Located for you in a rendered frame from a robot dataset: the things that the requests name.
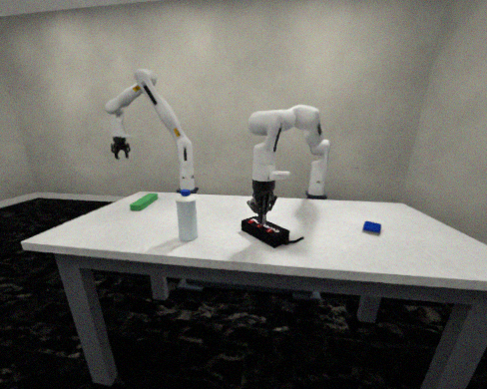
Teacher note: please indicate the white bottle with blue cap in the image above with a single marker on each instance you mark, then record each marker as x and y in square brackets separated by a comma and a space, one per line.
[187, 216]

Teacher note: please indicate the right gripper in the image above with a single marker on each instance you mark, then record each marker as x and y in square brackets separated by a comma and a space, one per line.
[120, 145]

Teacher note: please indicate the green rectangular block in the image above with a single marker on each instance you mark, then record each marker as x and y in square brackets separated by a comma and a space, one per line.
[143, 202]

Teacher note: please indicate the small blue rectangular block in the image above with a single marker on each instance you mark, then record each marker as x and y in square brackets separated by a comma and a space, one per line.
[372, 227]

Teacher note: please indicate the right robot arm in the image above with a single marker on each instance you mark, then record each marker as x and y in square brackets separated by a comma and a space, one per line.
[144, 79]

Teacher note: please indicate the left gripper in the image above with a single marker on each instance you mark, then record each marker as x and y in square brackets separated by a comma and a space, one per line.
[262, 200]

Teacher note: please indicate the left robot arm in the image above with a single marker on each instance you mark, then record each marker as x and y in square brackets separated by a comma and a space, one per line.
[271, 124]

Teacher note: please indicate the black power strip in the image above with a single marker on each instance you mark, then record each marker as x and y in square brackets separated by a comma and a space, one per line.
[269, 233]

